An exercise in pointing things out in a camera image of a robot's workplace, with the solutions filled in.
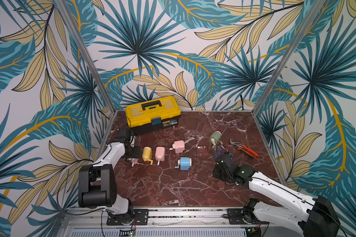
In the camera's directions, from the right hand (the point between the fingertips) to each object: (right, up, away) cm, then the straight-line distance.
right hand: (213, 172), depth 82 cm
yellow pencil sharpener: (-38, +9, +6) cm, 39 cm away
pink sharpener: (-19, +13, +11) cm, 26 cm away
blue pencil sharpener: (-16, +4, +2) cm, 17 cm away
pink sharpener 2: (-46, +5, +7) cm, 47 cm away
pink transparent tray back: (-4, +10, +16) cm, 19 cm away
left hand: (-47, +8, +7) cm, 48 cm away
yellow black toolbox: (-34, +33, +14) cm, 50 cm away
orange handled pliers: (+24, +10, +16) cm, 31 cm away
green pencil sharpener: (+4, +18, +13) cm, 23 cm away
